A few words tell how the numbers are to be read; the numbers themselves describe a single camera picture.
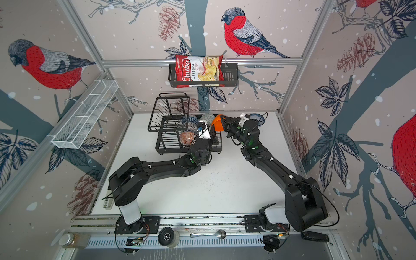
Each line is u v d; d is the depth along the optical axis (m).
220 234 0.72
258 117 1.09
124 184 0.46
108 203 0.78
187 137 1.03
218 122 0.76
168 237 0.61
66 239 0.63
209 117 1.10
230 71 0.95
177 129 0.88
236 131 0.68
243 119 0.74
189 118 1.10
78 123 0.74
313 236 0.67
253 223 0.73
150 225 0.73
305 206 0.41
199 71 0.88
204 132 0.69
